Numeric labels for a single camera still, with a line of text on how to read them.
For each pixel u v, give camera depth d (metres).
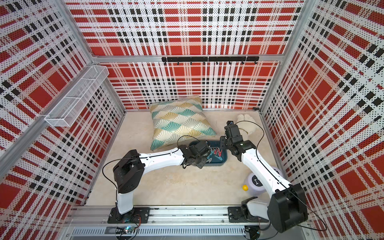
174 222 0.72
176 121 0.93
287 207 0.39
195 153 0.67
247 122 0.73
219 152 0.94
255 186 0.73
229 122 0.74
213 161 0.93
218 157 0.93
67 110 0.70
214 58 0.89
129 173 0.48
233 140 0.62
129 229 0.69
